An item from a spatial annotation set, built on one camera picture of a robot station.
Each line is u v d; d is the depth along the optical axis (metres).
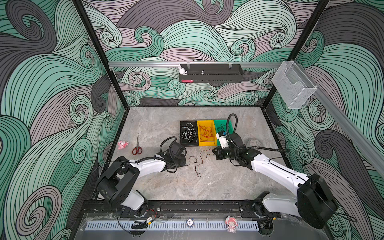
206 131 1.02
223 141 0.73
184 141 0.97
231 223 0.67
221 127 1.07
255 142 0.97
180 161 0.80
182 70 0.85
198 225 0.70
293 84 0.79
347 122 0.59
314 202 0.40
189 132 1.03
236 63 0.95
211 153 0.83
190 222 0.70
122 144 0.94
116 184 0.43
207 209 0.74
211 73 0.96
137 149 0.95
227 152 0.71
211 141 0.97
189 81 0.89
